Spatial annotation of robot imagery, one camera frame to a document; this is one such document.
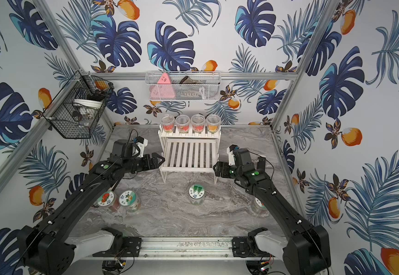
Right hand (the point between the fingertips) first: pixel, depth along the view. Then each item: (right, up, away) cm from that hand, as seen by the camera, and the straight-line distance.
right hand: (222, 166), depth 82 cm
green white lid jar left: (-43, -16, -2) cm, 46 cm away
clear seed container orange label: (-5, +20, -5) cm, 21 cm away
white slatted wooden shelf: (-16, +6, +10) cm, 20 cm away
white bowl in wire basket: (-63, +30, -2) cm, 70 cm away
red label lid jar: (+17, -19, -3) cm, 26 cm away
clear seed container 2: (-25, +21, -5) cm, 33 cm away
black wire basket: (-80, +28, +12) cm, 86 cm away
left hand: (-29, +4, -6) cm, 30 cm away
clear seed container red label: (-12, +20, -5) cm, 24 cm away
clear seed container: (-18, +21, -5) cm, 28 cm away
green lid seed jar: (-12, -13, 0) cm, 18 cm away
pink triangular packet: (-29, +40, +6) cm, 50 cm away
